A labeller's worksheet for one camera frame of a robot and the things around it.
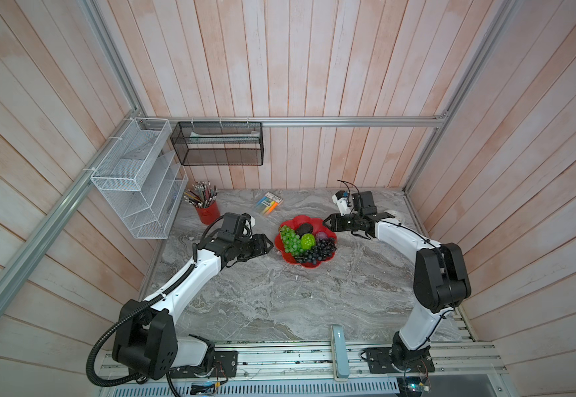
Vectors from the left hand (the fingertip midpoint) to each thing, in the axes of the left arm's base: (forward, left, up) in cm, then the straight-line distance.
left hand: (267, 250), depth 83 cm
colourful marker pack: (+33, +1, -13) cm, 36 cm away
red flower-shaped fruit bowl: (+18, -20, -11) cm, 29 cm away
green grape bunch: (+10, -9, -8) cm, 15 cm away
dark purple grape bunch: (+5, -20, -8) cm, 22 cm away
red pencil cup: (+21, +25, -6) cm, 33 cm away
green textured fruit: (+9, -15, -9) cm, 20 cm away
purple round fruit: (+12, -21, -8) cm, 25 cm away
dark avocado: (+16, -14, -10) cm, 24 cm away
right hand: (+15, -23, -3) cm, 27 cm away
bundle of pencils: (+25, +28, +1) cm, 38 cm away
